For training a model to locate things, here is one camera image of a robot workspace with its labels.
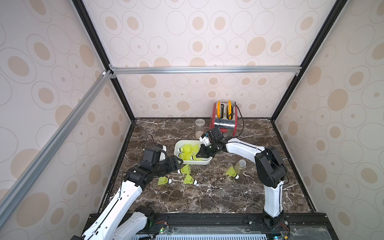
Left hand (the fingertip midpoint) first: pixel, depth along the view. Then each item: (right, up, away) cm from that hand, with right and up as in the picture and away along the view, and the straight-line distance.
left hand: (182, 163), depth 73 cm
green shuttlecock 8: (+28, -8, +14) cm, 32 cm away
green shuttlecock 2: (0, 0, +21) cm, 21 cm away
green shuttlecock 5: (-11, -12, +11) cm, 20 cm away
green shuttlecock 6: (+3, -12, +11) cm, 17 cm away
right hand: (+6, -1, +16) cm, 17 cm away
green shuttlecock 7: (+1, -7, +15) cm, 16 cm away
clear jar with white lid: (+9, +18, +27) cm, 34 cm away
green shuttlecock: (+1, +5, +24) cm, 24 cm away
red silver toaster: (+26, +25, +23) cm, 43 cm away
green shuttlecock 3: (+6, +4, +24) cm, 25 cm away
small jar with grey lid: (+31, -4, +10) cm, 33 cm away
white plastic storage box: (-5, +8, +26) cm, 28 cm away
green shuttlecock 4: (+5, 0, +19) cm, 19 cm away
